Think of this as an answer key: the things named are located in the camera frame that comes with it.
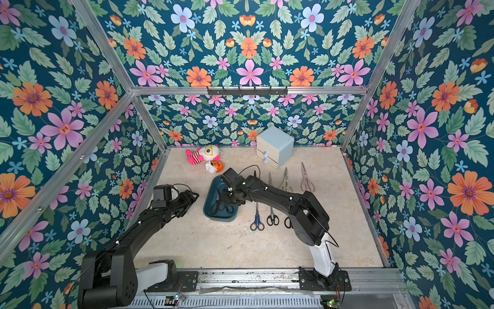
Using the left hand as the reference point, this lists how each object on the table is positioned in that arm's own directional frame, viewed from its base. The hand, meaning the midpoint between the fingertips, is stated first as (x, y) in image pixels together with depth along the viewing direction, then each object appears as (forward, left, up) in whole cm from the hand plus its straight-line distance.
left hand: (198, 196), depth 88 cm
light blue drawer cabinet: (+23, -39, +7) cm, 45 cm away
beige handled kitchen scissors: (+8, -54, -9) cm, 56 cm away
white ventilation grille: (-40, -11, -9) cm, 43 cm away
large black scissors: (-12, -41, -10) cm, 44 cm away
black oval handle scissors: (-1, -9, -9) cm, 13 cm away
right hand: (-4, -13, +1) cm, 13 cm away
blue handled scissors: (-12, -27, -9) cm, 31 cm away
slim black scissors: (-10, -34, -10) cm, 37 cm away
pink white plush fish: (+29, -1, -2) cm, 29 cm away
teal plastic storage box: (+2, -4, -8) cm, 9 cm away
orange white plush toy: (+20, -5, -4) cm, 21 cm away
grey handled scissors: (+9, -43, -9) cm, 45 cm away
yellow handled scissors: (+17, -27, -10) cm, 34 cm away
